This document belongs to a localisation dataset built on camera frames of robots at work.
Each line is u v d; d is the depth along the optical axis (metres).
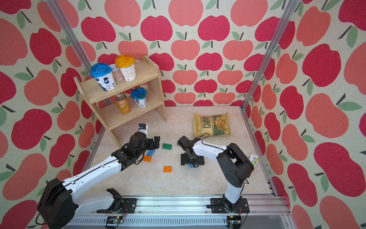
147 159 0.91
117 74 0.72
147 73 0.80
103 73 0.65
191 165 0.86
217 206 0.74
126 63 0.68
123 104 0.82
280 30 0.78
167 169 0.86
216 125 1.01
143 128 0.72
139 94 0.86
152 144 0.74
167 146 0.96
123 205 0.73
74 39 0.81
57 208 0.40
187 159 0.80
